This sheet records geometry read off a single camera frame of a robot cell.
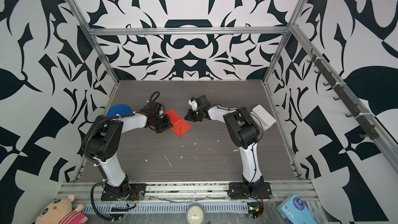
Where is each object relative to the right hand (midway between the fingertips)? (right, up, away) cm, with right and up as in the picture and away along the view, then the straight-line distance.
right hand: (185, 117), depth 96 cm
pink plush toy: (-47, -34, -33) cm, 67 cm away
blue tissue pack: (+48, -35, -31) cm, 67 cm away
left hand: (-6, -3, 0) cm, 7 cm away
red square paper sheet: (-3, -6, 0) cm, 7 cm away
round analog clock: (+7, -37, -31) cm, 48 cm away
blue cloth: (-42, +4, +8) cm, 43 cm away
